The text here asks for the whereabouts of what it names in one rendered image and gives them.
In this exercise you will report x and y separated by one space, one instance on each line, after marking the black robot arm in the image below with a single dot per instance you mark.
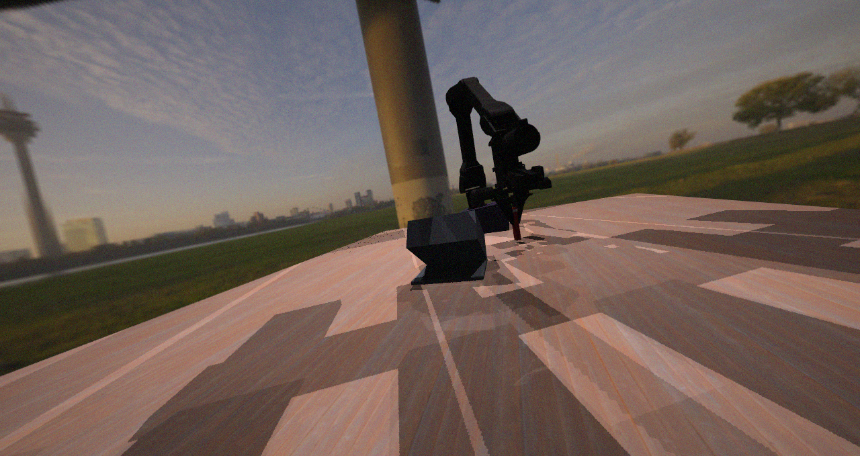
511 137

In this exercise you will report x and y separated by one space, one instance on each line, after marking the grey sloped panel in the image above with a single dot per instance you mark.
452 246

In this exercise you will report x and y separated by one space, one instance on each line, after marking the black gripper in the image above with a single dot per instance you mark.
501 195

